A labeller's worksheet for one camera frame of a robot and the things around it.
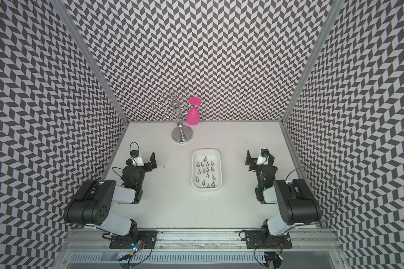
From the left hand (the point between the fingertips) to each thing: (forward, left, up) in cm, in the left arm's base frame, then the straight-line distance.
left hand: (146, 154), depth 91 cm
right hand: (0, -61, +1) cm, 61 cm away
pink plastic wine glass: (+22, -25, +7) cm, 34 cm away
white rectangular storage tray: (-4, -33, -10) cm, 35 cm away
